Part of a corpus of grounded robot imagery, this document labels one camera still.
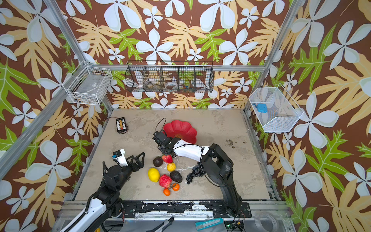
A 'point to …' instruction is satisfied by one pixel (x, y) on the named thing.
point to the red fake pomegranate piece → (165, 181)
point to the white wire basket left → (88, 84)
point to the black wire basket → (169, 76)
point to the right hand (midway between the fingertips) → (166, 143)
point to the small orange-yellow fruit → (171, 166)
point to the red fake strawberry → (167, 159)
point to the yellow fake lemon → (153, 174)
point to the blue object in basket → (261, 107)
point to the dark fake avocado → (176, 176)
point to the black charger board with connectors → (121, 127)
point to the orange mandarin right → (176, 187)
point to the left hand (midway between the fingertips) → (138, 153)
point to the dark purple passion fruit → (158, 161)
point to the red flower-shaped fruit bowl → (182, 130)
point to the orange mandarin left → (166, 192)
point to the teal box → (208, 223)
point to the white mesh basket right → (276, 110)
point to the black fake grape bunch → (197, 170)
